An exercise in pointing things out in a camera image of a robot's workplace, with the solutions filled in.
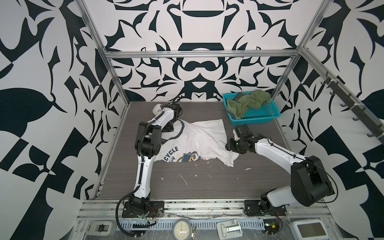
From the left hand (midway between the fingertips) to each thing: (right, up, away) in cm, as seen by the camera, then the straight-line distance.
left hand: (161, 127), depth 98 cm
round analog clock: (+15, -43, -32) cm, 56 cm away
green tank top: (+65, +19, +10) cm, 68 cm away
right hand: (+42, -10, -9) cm, 44 cm away
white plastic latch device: (+36, -43, -31) cm, 65 cm away
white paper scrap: (+52, -23, -11) cm, 58 cm away
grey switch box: (-20, -42, -32) cm, 57 cm away
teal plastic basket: (+76, +9, +12) cm, 77 cm away
